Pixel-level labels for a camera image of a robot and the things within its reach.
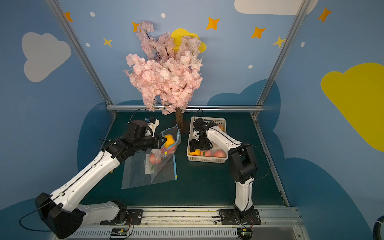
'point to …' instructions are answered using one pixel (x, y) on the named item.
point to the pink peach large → (154, 159)
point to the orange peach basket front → (197, 152)
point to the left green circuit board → (119, 232)
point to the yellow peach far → (170, 140)
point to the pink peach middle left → (206, 153)
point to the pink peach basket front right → (219, 153)
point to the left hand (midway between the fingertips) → (166, 137)
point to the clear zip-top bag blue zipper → (162, 163)
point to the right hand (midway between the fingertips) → (197, 148)
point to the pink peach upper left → (172, 150)
